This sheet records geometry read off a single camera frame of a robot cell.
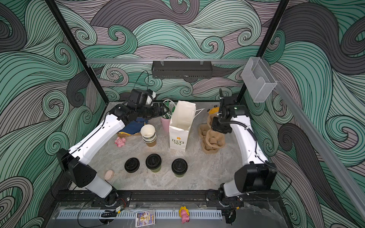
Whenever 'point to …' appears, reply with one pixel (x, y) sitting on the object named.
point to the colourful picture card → (145, 218)
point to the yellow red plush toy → (215, 109)
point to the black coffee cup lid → (153, 161)
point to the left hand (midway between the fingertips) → (165, 109)
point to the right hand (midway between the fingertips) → (216, 129)
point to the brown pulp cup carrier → (212, 141)
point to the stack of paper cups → (148, 133)
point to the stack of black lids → (132, 165)
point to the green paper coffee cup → (156, 170)
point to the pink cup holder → (166, 123)
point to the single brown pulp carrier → (204, 128)
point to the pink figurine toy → (184, 213)
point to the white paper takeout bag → (183, 114)
